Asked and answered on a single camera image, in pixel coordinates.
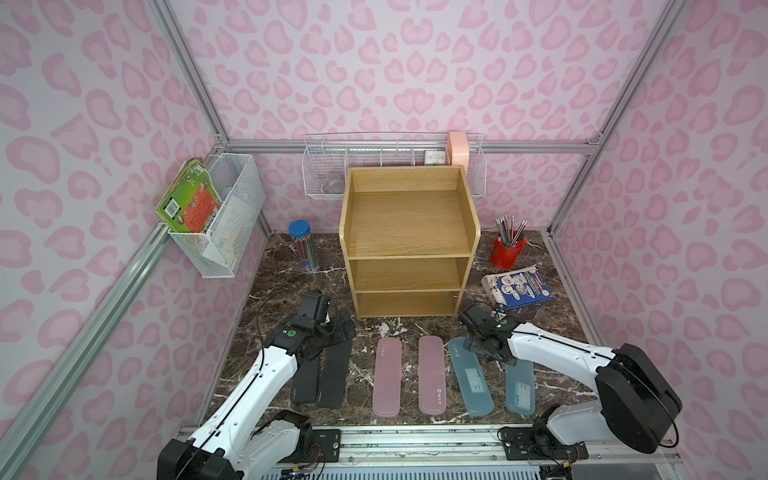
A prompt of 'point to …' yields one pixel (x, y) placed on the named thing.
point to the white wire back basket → (326, 159)
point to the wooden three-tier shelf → (409, 235)
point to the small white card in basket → (435, 157)
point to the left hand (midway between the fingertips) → (342, 325)
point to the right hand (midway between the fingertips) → (483, 343)
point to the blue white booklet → (517, 289)
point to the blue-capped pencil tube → (300, 231)
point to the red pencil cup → (503, 255)
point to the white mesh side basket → (220, 251)
